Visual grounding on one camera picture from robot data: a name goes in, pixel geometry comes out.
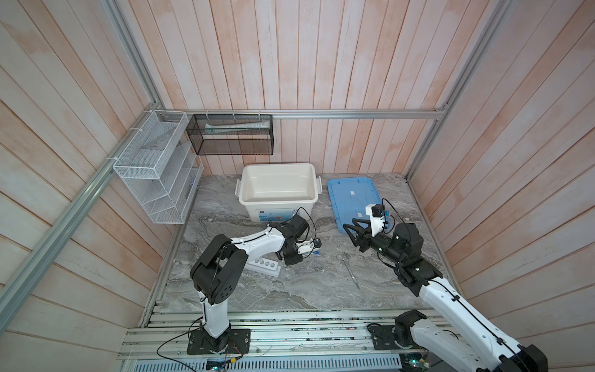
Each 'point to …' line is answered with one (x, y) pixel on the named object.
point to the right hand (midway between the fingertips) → (349, 223)
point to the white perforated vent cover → (276, 367)
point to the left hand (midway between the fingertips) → (293, 257)
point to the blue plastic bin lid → (349, 197)
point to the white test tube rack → (263, 266)
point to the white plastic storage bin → (271, 191)
